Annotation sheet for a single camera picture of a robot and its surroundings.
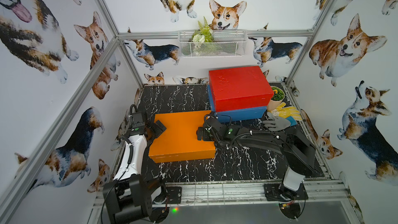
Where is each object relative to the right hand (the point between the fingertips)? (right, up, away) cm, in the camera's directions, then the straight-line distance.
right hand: (200, 134), depth 82 cm
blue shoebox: (+33, +10, +12) cm, 37 cm away
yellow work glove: (+56, +10, +21) cm, 61 cm away
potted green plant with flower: (+48, +20, +16) cm, 55 cm away
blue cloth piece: (+58, +4, +15) cm, 60 cm away
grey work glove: (+46, +3, +14) cm, 48 cm away
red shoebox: (+23, +25, +9) cm, 35 cm away
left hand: (-22, +3, +3) cm, 22 cm away
